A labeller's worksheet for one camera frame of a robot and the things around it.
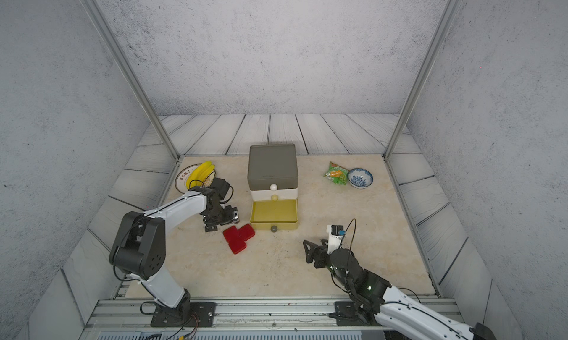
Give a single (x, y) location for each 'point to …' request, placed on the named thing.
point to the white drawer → (271, 195)
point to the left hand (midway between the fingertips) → (233, 224)
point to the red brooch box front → (237, 245)
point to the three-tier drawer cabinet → (273, 175)
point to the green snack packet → (337, 174)
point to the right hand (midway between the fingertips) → (313, 243)
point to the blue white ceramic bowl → (360, 178)
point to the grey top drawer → (272, 166)
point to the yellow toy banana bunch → (199, 174)
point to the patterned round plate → (181, 178)
